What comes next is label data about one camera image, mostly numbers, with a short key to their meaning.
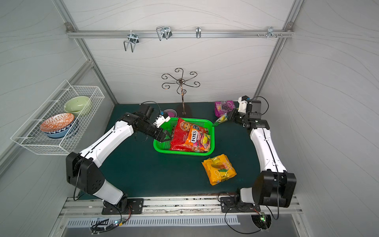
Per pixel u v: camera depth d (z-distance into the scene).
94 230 0.67
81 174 0.42
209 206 0.75
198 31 0.72
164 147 0.95
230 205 0.73
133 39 0.78
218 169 0.80
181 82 0.90
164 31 0.76
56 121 0.63
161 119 0.74
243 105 0.73
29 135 0.56
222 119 0.84
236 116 0.70
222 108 1.11
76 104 0.73
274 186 0.41
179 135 0.92
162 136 0.70
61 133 0.57
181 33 0.78
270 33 0.77
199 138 0.88
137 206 0.74
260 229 0.68
